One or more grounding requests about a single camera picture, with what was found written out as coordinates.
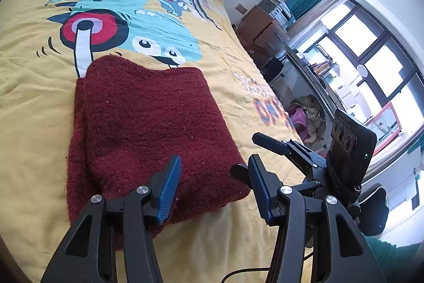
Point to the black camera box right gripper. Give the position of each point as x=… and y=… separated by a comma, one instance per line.
x=351, y=149

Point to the grey printer on chest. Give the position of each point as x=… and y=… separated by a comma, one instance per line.
x=279, y=11

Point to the dark red knitted sweater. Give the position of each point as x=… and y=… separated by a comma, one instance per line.
x=129, y=120

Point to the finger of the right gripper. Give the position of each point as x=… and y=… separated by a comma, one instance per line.
x=264, y=141

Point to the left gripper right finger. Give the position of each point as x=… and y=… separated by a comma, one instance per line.
x=340, y=252

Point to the purple plastic stool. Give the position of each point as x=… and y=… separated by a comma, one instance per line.
x=299, y=120

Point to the wooden drawer chest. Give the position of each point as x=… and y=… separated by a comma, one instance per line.
x=261, y=36

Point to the cluttered desk under window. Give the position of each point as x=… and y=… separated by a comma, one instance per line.
x=336, y=88

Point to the yellow cartoon print bedspread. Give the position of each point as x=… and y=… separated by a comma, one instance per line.
x=47, y=45

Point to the window with dark frame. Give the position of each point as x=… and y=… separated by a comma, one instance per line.
x=352, y=37

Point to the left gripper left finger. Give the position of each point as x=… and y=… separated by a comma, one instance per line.
x=87, y=252

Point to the pile of beige clothes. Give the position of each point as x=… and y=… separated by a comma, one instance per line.
x=316, y=117

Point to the black bag hanging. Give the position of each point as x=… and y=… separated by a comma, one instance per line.
x=272, y=69

